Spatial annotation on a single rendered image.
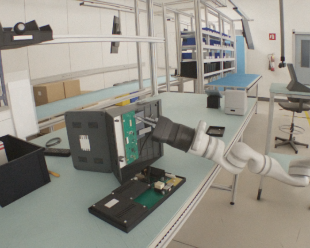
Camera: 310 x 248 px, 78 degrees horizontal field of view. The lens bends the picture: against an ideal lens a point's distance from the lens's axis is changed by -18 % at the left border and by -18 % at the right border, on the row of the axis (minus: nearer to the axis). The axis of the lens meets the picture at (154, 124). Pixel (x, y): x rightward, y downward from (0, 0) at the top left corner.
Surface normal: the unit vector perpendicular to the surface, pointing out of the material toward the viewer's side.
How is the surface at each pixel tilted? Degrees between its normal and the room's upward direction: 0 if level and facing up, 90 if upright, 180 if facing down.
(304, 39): 90
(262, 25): 90
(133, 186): 0
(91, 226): 0
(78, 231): 0
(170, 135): 50
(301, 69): 90
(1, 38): 90
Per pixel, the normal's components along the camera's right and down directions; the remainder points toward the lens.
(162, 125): 0.11, -0.35
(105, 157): -0.21, 0.30
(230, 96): -0.49, 0.28
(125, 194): -0.05, -0.96
